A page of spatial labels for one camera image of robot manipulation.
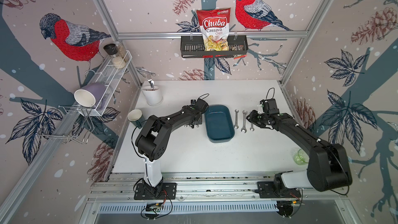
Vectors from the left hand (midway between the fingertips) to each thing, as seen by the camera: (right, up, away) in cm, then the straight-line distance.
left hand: (197, 116), depth 96 cm
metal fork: (-32, +23, +11) cm, 41 cm away
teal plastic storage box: (+15, -6, -1) cm, 16 cm away
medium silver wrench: (+25, -5, +2) cm, 26 cm away
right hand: (+30, +1, -6) cm, 31 cm away
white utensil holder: (-30, +12, +7) cm, 33 cm away
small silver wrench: (+35, -6, -1) cm, 35 cm away
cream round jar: (-43, +32, -13) cm, 55 cm away
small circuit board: (-19, -38, -26) cm, 50 cm away
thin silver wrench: (0, -6, +1) cm, 6 cm away
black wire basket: (-3, +44, -1) cm, 44 cm away
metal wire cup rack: (-48, +3, -38) cm, 61 cm away
